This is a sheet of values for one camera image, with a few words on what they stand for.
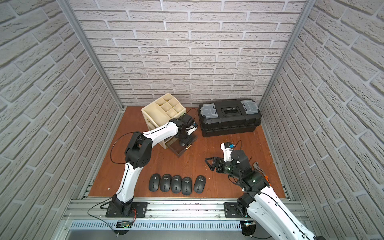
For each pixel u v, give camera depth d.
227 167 0.63
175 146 0.95
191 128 0.87
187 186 0.80
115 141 1.01
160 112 0.84
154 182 0.81
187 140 0.89
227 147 0.68
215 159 0.64
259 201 0.49
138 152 0.57
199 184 0.80
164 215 0.74
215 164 0.65
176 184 0.80
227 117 0.90
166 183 0.81
